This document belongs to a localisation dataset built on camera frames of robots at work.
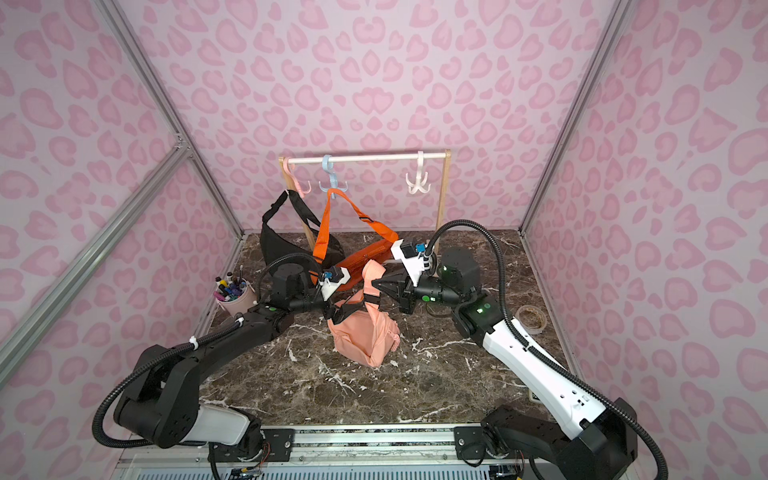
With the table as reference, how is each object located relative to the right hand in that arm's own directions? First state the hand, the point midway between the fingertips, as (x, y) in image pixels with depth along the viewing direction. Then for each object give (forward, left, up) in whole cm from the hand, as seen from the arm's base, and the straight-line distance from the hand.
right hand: (377, 286), depth 65 cm
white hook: (+34, -10, +2) cm, 35 cm away
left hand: (+9, +8, -16) cm, 20 cm away
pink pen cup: (+11, +46, -21) cm, 51 cm away
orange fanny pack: (+24, +11, -23) cm, 35 cm away
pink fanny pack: (-5, +2, -14) cm, 15 cm away
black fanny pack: (+31, +37, -20) cm, 52 cm away
